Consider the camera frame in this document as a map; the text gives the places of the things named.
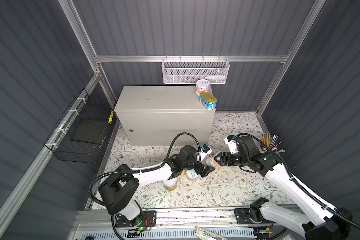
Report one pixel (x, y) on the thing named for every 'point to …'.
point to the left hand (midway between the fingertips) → (210, 161)
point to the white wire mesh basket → (189, 70)
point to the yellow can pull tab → (183, 173)
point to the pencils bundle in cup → (271, 142)
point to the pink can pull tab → (192, 174)
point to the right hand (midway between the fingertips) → (221, 159)
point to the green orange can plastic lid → (171, 184)
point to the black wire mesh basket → (82, 133)
